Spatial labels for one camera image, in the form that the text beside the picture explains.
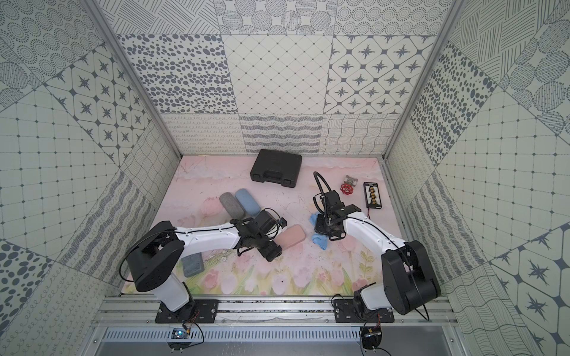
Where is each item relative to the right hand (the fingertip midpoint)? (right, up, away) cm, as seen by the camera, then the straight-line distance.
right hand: (321, 231), depth 88 cm
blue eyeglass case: (-32, +10, +11) cm, 35 cm away
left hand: (-17, -7, -2) cm, 18 cm away
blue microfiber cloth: (-2, -2, -4) cm, 5 cm away
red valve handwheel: (+14, +16, +16) cm, 27 cm away
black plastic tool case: (-19, +27, +23) cm, 40 cm away
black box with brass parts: (+26, +13, +16) cm, 34 cm away
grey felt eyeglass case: (-39, +8, +9) cm, 41 cm away
